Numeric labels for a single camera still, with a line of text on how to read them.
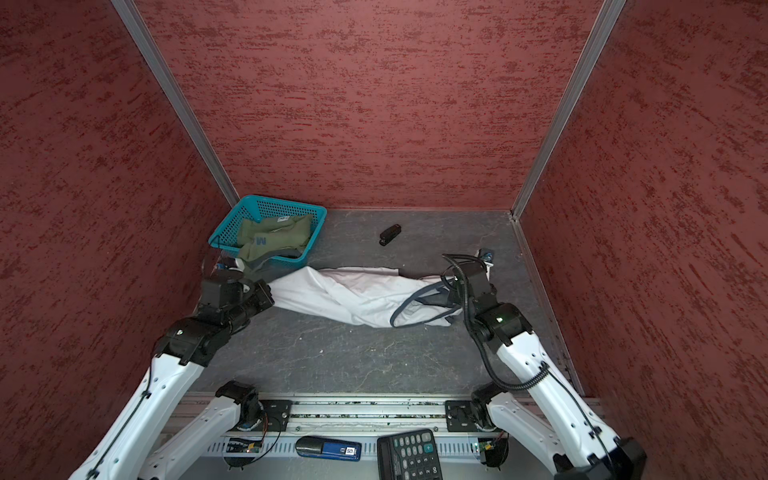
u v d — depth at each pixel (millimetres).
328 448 668
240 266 667
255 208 1136
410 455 678
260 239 947
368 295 828
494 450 710
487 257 635
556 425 424
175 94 853
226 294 524
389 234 1129
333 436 722
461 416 738
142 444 415
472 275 538
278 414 742
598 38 749
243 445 723
